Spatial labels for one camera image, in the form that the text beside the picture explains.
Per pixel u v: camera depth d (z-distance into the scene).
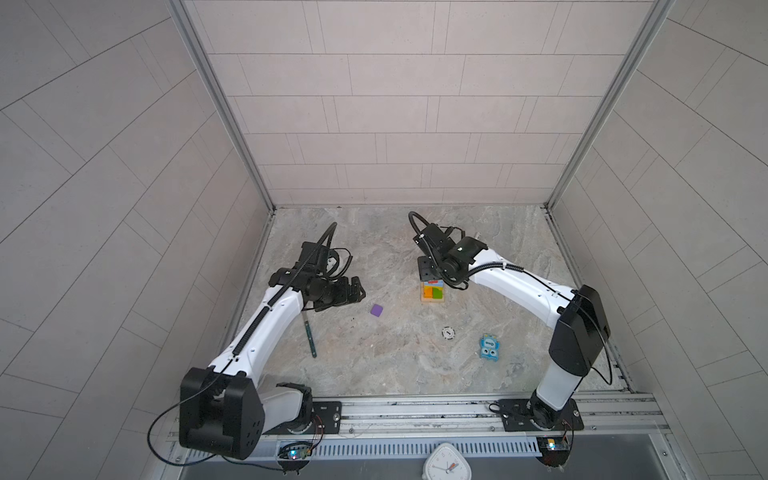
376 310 0.89
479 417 0.72
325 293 0.68
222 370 0.40
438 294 0.91
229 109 0.89
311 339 0.83
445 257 0.60
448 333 0.85
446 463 0.64
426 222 0.72
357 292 0.72
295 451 0.64
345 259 0.69
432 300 0.91
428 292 0.91
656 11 0.71
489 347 0.81
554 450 0.68
